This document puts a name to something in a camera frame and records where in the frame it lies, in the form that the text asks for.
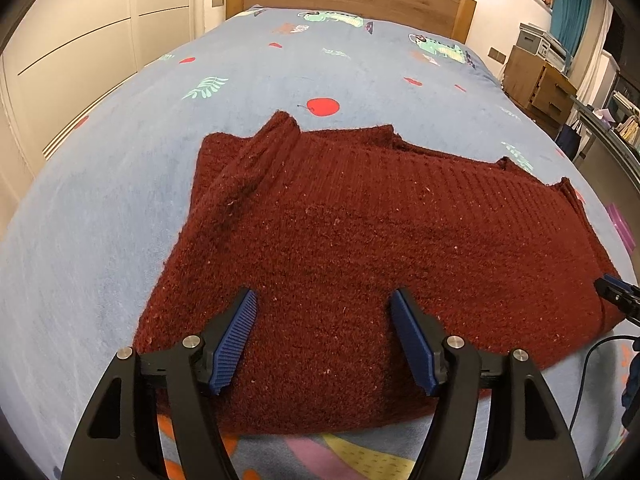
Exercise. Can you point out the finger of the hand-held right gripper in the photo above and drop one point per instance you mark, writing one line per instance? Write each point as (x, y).
(617, 281)
(622, 300)

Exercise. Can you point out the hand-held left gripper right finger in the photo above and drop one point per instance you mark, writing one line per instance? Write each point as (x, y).
(412, 340)

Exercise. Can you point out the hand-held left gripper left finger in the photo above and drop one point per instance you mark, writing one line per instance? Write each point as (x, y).
(235, 340)

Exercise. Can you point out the dark red knit sweater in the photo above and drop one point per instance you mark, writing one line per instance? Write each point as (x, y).
(350, 260)

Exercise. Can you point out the purple plastic stool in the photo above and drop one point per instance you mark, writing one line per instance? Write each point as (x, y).
(622, 225)

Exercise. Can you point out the dark blue cloth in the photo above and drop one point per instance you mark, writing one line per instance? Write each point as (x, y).
(632, 390)

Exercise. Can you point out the dark-edged desk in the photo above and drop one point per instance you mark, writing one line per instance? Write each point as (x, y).
(607, 135)

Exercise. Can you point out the dark blue bag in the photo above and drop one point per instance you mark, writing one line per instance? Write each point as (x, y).
(567, 140)

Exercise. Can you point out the bed with blue patterned cover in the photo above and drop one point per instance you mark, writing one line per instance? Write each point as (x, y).
(125, 185)

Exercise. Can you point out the white cabinet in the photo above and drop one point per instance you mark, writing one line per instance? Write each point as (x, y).
(607, 80)

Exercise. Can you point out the wooden nightstand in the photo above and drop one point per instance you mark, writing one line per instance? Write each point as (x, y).
(530, 80)

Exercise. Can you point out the grey printer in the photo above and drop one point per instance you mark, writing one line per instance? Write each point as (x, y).
(535, 40)

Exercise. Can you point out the teal curtain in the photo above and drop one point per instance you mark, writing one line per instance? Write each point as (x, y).
(570, 5)

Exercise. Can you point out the white wardrobe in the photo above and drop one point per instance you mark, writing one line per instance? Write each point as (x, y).
(75, 35)

